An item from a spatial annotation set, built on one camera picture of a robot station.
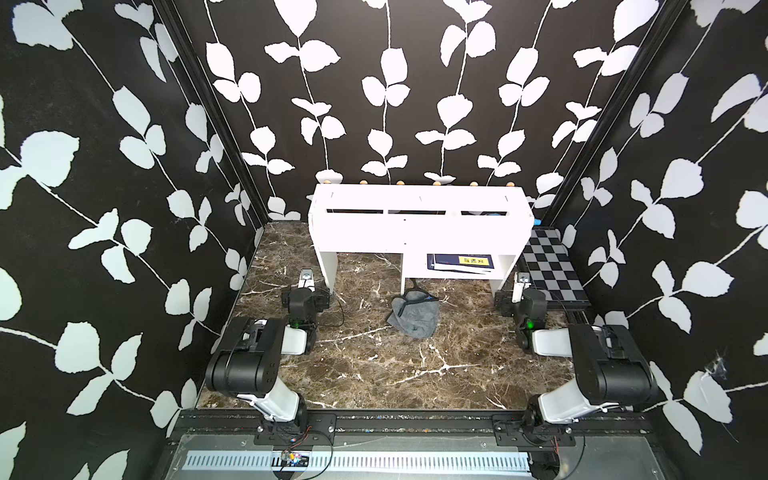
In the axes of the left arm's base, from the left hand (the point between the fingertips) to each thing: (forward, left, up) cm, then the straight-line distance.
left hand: (307, 280), depth 94 cm
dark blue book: (-1, -50, +7) cm, 51 cm away
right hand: (-4, -66, -1) cm, 66 cm away
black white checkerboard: (+4, -84, -4) cm, 84 cm away
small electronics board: (-47, -1, -8) cm, 47 cm away
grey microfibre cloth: (-12, -34, -4) cm, 36 cm away
